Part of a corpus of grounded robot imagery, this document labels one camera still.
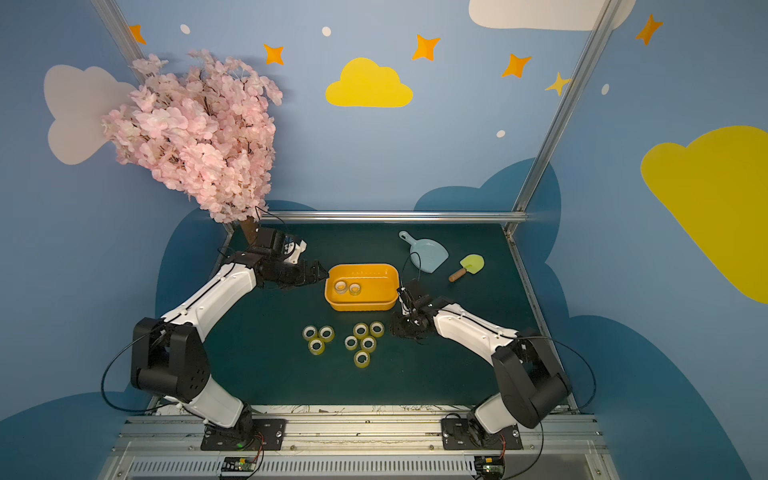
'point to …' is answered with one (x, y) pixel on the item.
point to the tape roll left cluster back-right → (326, 333)
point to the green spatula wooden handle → (472, 263)
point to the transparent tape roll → (340, 286)
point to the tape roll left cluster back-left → (309, 333)
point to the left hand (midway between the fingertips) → (316, 274)
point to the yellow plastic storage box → (379, 282)
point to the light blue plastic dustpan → (426, 254)
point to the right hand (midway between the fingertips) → (398, 326)
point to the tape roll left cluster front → (316, 346)
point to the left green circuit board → (239, 464)
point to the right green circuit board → (489, 465)
